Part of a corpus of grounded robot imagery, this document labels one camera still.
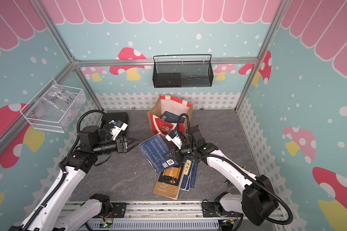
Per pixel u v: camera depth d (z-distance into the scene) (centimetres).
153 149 71
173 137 66
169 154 70
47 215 39
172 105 100
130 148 60
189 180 81
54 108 71
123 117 116
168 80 88
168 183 81
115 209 75
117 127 62
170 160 71
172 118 103
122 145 59
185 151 65
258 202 40
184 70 93
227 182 83
